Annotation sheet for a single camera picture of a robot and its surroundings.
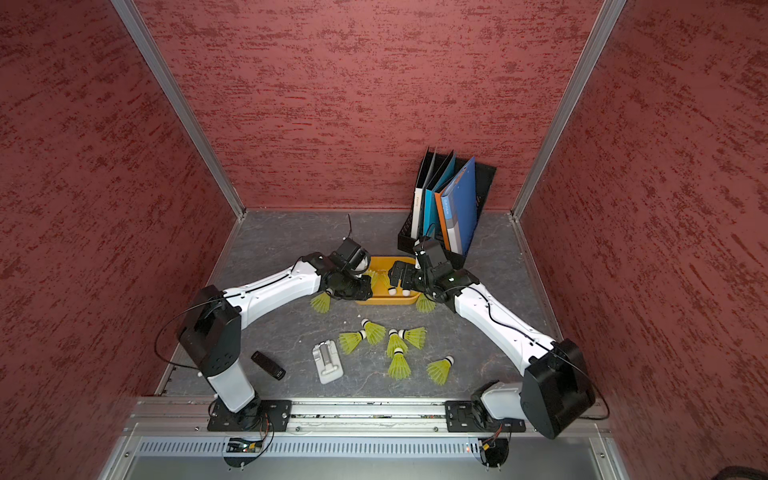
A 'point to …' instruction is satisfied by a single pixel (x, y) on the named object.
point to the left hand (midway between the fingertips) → (366, 299)
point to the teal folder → (430, 210)
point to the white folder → (421, 181)
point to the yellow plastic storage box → (394, 296)
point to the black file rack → (405, 240)
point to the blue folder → (459, 203)
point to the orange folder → (439, 201)
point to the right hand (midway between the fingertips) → (401, 281)
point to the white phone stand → (328, 361)
